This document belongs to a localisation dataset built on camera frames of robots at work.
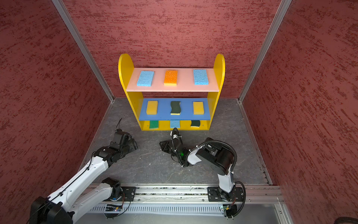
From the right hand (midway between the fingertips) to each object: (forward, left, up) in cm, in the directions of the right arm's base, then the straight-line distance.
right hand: (159, 146), depth 89 cm
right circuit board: (-34, -38, -5) cm, 51 cm away
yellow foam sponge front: (+22, -27, +12) cm, 37 cm away
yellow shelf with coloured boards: (+30, -7, +13) cm, 34 cm away
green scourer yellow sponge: (+17, +6, 0) cm, 18 cm away
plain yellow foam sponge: (+23, +5, +12) cm, 27 cm away
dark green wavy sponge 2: (+17, -25, 0) cm, 31 cm away
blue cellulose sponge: (+17, -10, 0) cm, 20 cm away
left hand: (-3, +16, +5) cm, 17 cm away
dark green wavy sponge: (+20, -11, +13) cm, 27 cm away
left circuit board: (-32, +25, -5) cm, 41 cm away
